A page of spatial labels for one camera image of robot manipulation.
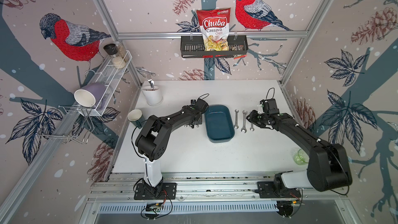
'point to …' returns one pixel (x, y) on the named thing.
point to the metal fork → (152, 82)
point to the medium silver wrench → (236, 124)
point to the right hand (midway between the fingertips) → (247, 116)
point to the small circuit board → (154, 207)
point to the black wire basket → (193, 46)
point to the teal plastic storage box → (220, 127)
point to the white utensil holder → (153, 97)
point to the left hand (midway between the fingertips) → (197, 116)
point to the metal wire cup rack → (69, 123)
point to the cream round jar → (118, 62)
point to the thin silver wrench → (197, 126)
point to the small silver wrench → (252, 126)
